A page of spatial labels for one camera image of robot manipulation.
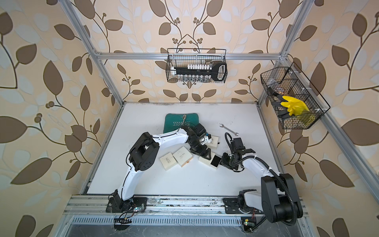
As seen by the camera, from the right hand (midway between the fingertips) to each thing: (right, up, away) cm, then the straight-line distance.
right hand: (222, 163), depth 88 cm
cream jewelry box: (-33, +2, -1) cm, 33 cm away
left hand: (-10, +5, +1) cm, 11 cm away
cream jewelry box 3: (-6, +1, -2) cm, 6 cm away
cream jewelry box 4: (-4, +11, +6) cm, 14 cm away
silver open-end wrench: (+13, +16, +14) cm, 25 cm away
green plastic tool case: (-32, +25, +14) cm, 43 cm away
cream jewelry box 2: (-24, +4, +1) cm, 24 cm away
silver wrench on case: (-24, +28, +16) cm, 41 cm away
